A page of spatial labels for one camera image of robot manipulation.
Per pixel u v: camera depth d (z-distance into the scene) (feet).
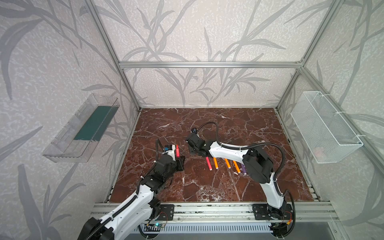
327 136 2.06
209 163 2.96
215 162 2.98
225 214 2.43
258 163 1.70
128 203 1.60
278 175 2.84
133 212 1.62
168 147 2.41
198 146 2.33
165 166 2.03
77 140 2.08
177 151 2.60
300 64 3.07
